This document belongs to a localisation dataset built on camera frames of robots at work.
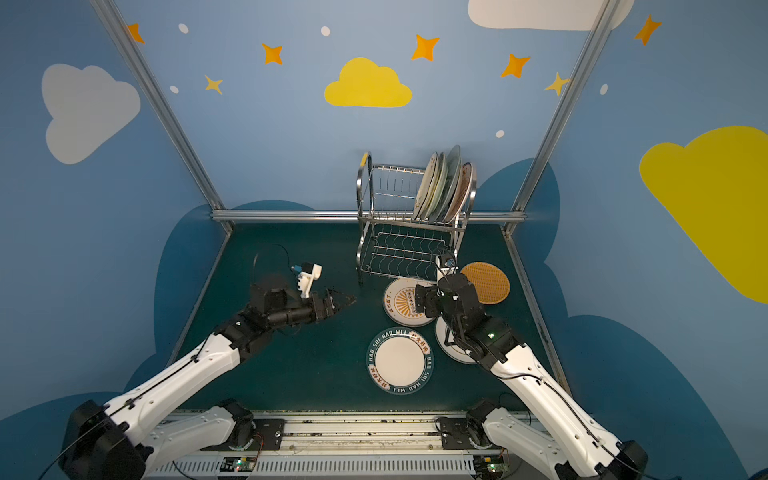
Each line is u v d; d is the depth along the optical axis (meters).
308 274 0.70
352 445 0.73
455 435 0.74
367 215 0.88
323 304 0.65
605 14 0.70
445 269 0.62
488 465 0.71
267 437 0.73
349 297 0.69
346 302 0.68
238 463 0.70
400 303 0.99
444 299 0.54
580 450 0.39
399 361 0.86
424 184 0.92
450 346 0.59
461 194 0.78
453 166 0.79
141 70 0.78
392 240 1.11
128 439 0.39
